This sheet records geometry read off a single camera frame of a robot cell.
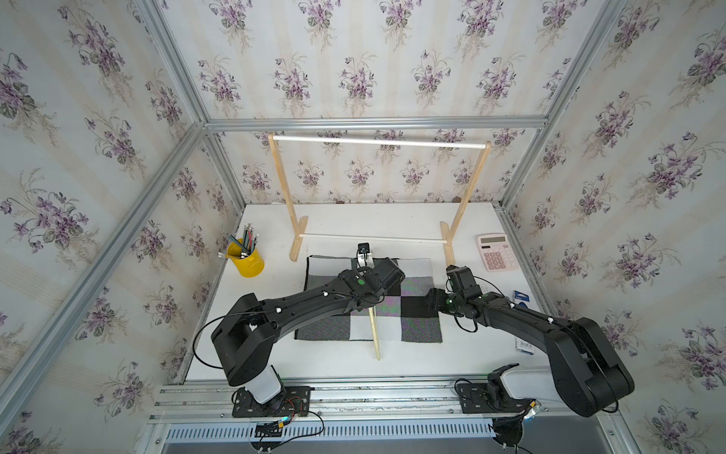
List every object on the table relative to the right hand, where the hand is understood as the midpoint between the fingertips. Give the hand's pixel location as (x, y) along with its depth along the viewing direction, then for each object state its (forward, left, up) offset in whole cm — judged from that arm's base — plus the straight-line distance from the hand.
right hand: (435, 301), depth 91 cm
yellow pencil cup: (+8, +62, +6) cm, 63 cm away
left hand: (0, +19, +10) cm, 21 cm away
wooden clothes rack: (+28, -8, 0) cm, 29 cm away
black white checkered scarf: (-5, +11, 0) cm, 12 cm away
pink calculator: (+19, -25, +1) cm, 32 cm away
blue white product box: (+1, -29, 0) cm, 29 cm away
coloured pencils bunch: (+15, +62, +12) cm, 65 cm away
